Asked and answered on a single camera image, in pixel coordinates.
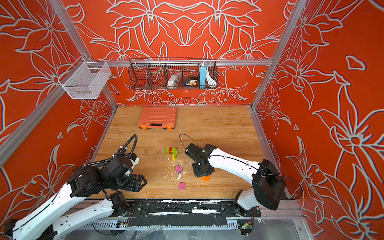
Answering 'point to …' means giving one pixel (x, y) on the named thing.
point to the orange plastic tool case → (163, 117)
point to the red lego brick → (170, 150)
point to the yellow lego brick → (173, 158)
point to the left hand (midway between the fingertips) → (141, 180)
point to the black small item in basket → (192, 81)
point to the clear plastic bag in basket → (175, 80)
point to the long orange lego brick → (206, 178)
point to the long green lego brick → (174, 151)
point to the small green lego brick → (167, 150)
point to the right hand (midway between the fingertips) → (197, 175)
